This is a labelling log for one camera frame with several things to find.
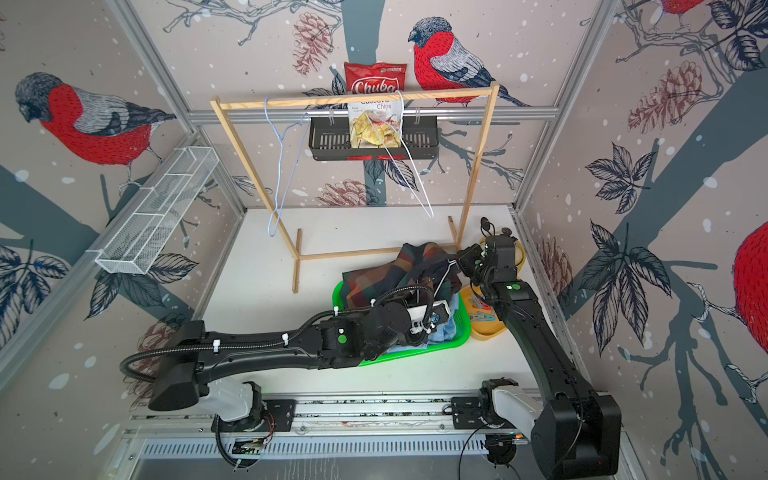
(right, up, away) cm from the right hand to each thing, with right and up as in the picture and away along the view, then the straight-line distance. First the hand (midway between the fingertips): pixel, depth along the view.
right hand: (454, 247), depth 82 cm
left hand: (-8, -11, -14) cm, 20 cm away
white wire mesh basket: (-80, +9, -4) cm, 81 cm away
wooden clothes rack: (-54, -2, +27) cm, 61 cm away
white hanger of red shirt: (-1, -4, -2) cm, 5 cm away
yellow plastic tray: (+9, -24, +4) cm, 26 cm away
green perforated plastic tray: (-33, -16, +4) cm, 37 cm away
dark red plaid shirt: (-7, -5, +3) cm, 9 cm away
